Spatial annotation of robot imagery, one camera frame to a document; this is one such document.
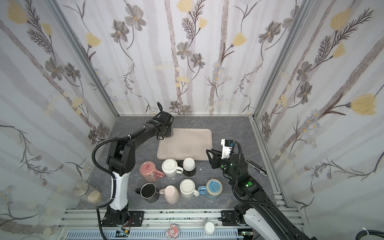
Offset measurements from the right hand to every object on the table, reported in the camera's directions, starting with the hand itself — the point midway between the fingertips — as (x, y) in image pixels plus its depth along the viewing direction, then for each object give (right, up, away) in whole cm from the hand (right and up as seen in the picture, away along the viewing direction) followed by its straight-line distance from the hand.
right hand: (207, 149), depth 71 cm
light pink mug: (-18, -23, +2) cm, 29 cm away
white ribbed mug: (-20, -13, +12) cm, 27 cm away
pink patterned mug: (-31, -14, +8) cm, 34 cm away
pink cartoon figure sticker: (-16, -38, -4) cm, 41 cm away
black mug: (-29, -23, +4) cm, 37 cm away
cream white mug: (-10, -22, +5) cm, 25 cm away
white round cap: (+1, -33, -8) cm, 34 cm away
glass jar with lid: (-57, -20, -2) cm, 61 cm away
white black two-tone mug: (-9, -12, +12) cm, 19 cm away
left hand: (-27, +10, +29) cm, 41 cm away
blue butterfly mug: (+4, -20, +3) cm, 21 cm away
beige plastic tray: (-12, 0, +34) cm, 36 cm away
